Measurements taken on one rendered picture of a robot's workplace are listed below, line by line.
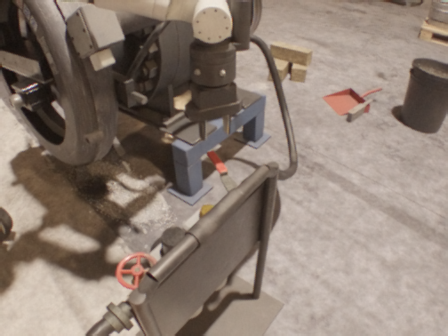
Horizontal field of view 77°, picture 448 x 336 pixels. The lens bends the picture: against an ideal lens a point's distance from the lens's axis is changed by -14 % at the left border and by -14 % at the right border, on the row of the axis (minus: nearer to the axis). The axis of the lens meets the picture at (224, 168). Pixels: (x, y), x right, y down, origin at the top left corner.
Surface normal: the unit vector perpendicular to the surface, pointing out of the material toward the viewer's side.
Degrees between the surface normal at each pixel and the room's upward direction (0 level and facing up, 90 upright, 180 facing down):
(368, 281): 0
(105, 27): 68
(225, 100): 90
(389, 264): 0
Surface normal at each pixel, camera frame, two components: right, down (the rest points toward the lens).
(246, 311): -0.01, -0.77
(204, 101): 0.41, 0.58
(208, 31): 0.04, 0.64
